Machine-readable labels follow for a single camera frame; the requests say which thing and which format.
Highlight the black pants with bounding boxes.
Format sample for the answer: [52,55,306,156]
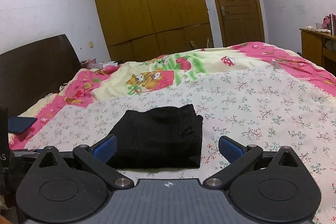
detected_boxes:
[107,104,203,169]

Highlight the white floral bed sheet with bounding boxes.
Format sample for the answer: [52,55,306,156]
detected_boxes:
[26,64,335,223]

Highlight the dark blue cloth item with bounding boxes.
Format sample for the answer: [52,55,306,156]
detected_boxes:
[8,117,37,134]

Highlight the pink strawberry cartoon quilt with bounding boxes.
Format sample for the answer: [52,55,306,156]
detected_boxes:
[9,42,335,149]

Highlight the dark brown headboard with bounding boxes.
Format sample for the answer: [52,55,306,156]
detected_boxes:
[0,34,81,117]

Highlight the wooden side desk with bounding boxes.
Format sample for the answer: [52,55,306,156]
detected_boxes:
[299,28,335,75]

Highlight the brown wooden door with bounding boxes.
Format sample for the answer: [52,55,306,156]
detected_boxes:
[215,0,265,47]

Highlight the brown wooden wardrobe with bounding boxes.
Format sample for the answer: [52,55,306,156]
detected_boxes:
[95,0,213,63]

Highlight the pink bag on desk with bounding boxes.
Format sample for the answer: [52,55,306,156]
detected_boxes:
[322,14,336,30]

